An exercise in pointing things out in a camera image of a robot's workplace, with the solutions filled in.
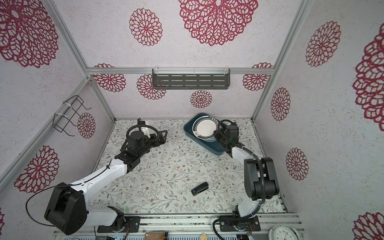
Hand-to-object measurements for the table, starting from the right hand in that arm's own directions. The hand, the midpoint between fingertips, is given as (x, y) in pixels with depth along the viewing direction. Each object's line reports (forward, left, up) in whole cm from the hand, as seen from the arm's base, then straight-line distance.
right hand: (213, 128), depth 93 cm
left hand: (-11, +30, +6) cm, 32 cm away
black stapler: (-32, +6, -12) cm, 35 cm away
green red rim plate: (+5, +6, -5) cm, 9 cm away
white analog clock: (-52, -30, -14) cm, 62 cm away
